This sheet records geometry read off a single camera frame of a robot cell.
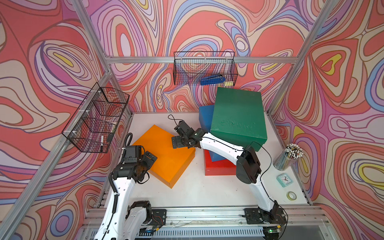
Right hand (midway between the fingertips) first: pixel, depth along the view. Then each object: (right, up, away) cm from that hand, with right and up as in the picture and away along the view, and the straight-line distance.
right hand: (180, 145), depth 89 cm
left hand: (-14, -8, -11) cm, 19 cm away
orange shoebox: (-4, -8, -9) cm, 13 cm away
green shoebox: (+44, +19, +29) cm, 56 cm away
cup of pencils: (+59, -3, -12) cm, 61 cm away
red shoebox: (+22, -9, -16) cm, 28 cm away
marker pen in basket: (-38, +3, -16) cm, 41 cm away
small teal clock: (+60, -19, -5) cm, 63 cm away
